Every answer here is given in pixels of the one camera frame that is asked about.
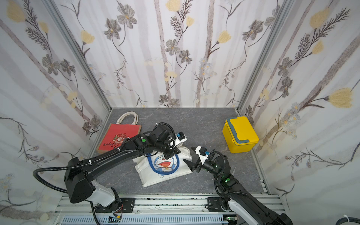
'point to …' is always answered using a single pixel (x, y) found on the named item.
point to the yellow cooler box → (240, 134)
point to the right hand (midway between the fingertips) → (190, 154)
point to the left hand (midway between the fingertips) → (181, 150)
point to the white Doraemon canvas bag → (153, 168)
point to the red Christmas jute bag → (125, 127)
